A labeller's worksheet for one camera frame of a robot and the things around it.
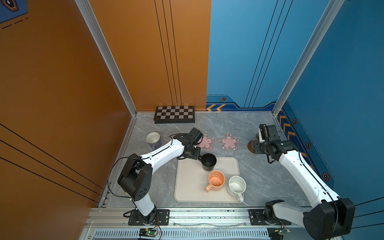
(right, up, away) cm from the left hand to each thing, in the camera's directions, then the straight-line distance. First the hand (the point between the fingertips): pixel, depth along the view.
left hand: (196, 153), depth 88 cm
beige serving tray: (-3, -15, -3) cm, 16 cm away
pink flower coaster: (+8, +4, +15) cm, 17 cm away
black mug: (+7, -5, +1) cm, 9 cm away
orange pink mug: (+12, -15, -3) cm, 19 cm away
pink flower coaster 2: (+23, +5, +15) cm, 28 cm away
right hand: (+34, +5, -6) cm, 35 cm away
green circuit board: (-23, -35, -17) cm, 45 cm away
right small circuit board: (+39, -35, -17) cm, 55 cm away
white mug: (+22, -18, -6) cm, 29 cm away
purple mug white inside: (-29, +8, +10) cm, 31 cm away
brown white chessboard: (-24, +25, +28) cm, 45 cm away
